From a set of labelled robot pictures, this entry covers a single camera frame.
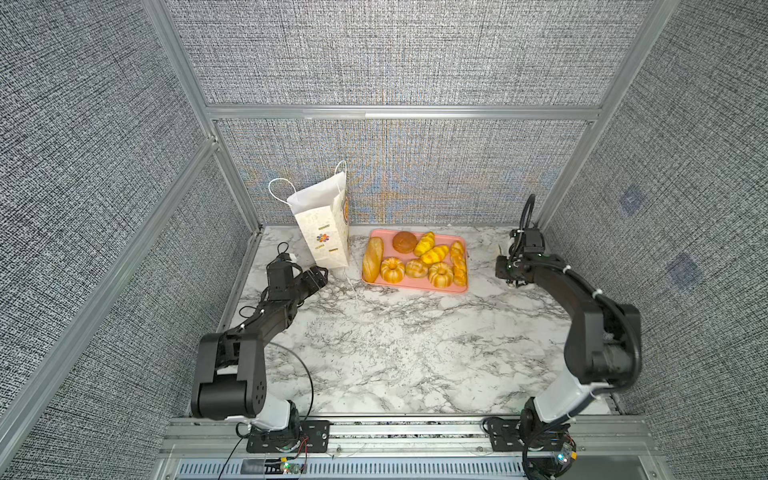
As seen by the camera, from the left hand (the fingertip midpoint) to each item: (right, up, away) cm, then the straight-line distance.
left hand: (320, 274), depth 93 cm
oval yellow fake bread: (+35, +10, +17) cm, 40 cm away
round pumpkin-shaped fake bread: (+23, +1, +7) cm, 24 cm away
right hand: (+58, +3, +1) cm, 59 cm away
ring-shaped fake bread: (+39, -1, +7) cm, 39 cm away
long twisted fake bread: (+47, +3, +13) cm, 49 cm away
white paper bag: (+2, +18, -3) cm, 18 cm away
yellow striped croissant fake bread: (+38, +6, +13) cm, 41 cm away
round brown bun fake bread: (+27, +11, +17) cm, 34 cm away
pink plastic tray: (+32, +5, +13) cm, 35 cm away
